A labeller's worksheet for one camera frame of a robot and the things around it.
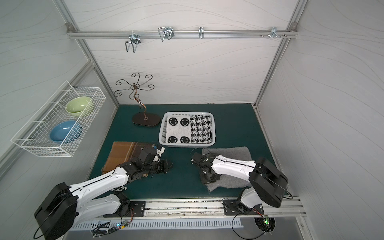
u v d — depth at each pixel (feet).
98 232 2.25
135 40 2.57
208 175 2.30
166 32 2.51
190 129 3.19
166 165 2.47
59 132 2.12
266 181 1.41
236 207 2.40
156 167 2.35
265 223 2.35
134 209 2.40
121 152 2.99
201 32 2.55
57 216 1.31
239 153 2.95
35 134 1.91
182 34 2.61
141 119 3.60
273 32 2.51
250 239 2.16
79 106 2.39
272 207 1.46
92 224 2.31
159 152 2.52
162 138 2.96
